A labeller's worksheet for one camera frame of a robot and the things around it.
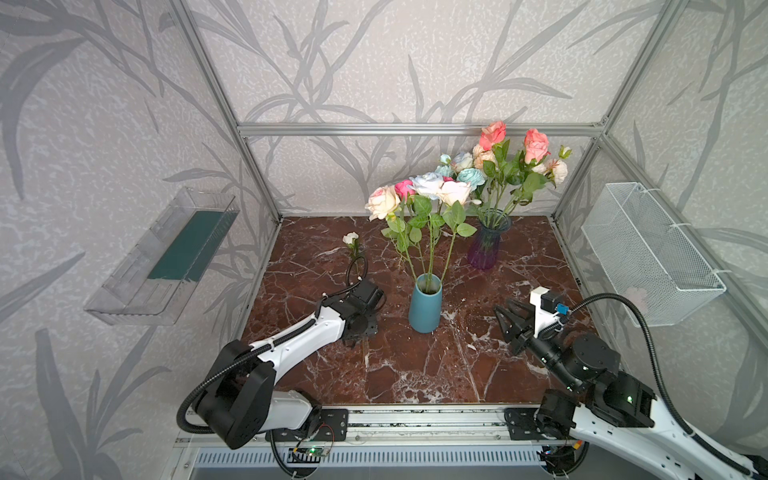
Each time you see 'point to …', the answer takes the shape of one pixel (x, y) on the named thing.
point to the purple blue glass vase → (484, 246)
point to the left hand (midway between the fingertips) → (371, 316)
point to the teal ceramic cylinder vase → (425, 309)
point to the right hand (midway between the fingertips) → (500, 295)
